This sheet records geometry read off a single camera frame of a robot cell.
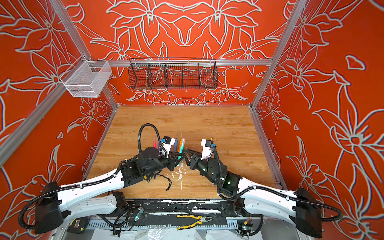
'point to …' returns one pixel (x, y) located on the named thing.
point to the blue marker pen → (175, 145)
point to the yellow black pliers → (203, 219)
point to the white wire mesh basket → (86, 78)
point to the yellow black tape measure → (78, 225)
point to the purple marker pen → (159, 143)
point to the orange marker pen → (180, 145)
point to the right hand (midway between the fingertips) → (181, 151)
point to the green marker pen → (179, 157)
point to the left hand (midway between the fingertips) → (185, 155)
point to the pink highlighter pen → (154, 143)
